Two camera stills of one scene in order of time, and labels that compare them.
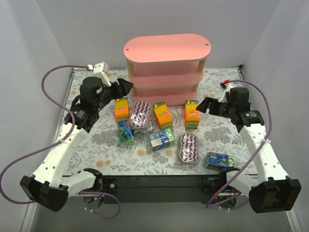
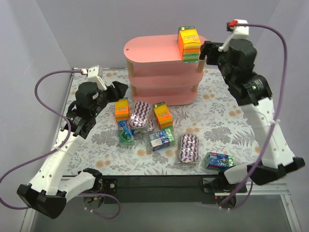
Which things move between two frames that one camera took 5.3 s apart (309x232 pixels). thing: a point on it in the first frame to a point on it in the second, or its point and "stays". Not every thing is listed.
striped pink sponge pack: x=141 y=111 stays
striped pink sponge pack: x=189 y=148 stays
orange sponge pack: x=163 y=115 stays
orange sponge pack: x=121 y=109 stays
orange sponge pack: x=191 y=115 to x=189 y=44
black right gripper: x=216 y=109 to x=212 y=54
